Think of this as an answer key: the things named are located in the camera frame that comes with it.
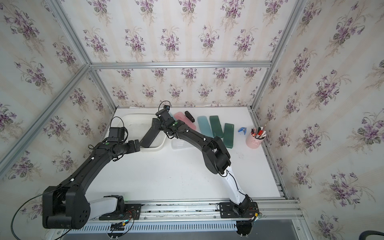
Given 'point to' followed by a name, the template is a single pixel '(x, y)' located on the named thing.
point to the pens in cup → (259, 133)
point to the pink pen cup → (252, 142)
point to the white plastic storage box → (136, 125)
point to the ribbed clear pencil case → (178, 144)
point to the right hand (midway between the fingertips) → (159, 123)
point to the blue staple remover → (242, 129)
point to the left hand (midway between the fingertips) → (133, 147)
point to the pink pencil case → (180, 116)
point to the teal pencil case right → (205, 127)
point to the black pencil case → (152, 134)
